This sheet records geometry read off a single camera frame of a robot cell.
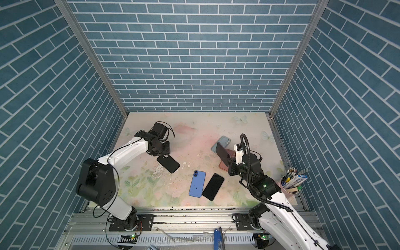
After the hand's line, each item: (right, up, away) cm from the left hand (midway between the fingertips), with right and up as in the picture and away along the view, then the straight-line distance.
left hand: (168, 150), depth 90 cm
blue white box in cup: (+64, -11, -19) cm, 68 cm away
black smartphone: (+26, -19, -5) cm, 33 cm away
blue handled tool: (+28, -38, -22) cm, 52 cm away
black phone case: (+1, -9, +4) cm, 10 cm away
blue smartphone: (+17, -18, -3) cm, 25 cm away
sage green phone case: (+34, +4, +16) cm, 38 cm away
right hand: (+33, -1, -13) cm, 35 cm away
